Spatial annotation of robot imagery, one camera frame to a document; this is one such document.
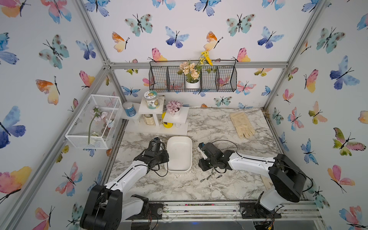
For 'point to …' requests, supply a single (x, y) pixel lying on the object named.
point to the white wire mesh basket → (92, 128)
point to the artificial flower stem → (97, 115)
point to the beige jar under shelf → (149, 119)
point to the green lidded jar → (152, 100)
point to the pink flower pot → (174, 107)
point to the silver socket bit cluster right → (221, 175)
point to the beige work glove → (242, 124)
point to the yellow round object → (166, 125)
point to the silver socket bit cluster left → (201, 180)
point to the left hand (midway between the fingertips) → (169, 154)
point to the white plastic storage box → (180, 150)
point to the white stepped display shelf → (157, 120)
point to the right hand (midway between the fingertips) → (201, 163)
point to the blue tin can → (130, 109)
